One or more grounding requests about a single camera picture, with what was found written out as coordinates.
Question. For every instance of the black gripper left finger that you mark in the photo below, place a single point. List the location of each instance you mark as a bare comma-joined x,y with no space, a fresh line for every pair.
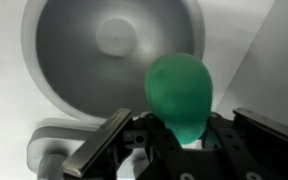
99,143

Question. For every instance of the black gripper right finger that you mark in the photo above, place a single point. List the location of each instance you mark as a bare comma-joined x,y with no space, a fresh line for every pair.
270,126

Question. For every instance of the green round plushie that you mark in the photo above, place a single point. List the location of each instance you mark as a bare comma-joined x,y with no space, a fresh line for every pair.
179,90

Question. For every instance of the grey round toy sink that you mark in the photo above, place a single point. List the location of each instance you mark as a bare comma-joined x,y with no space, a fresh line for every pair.
84,66

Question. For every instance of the grey toy faucet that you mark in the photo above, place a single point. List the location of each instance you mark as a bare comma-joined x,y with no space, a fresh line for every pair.
50,146

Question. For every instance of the white toy kitchen counter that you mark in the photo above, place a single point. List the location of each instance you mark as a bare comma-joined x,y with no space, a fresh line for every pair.
4,83

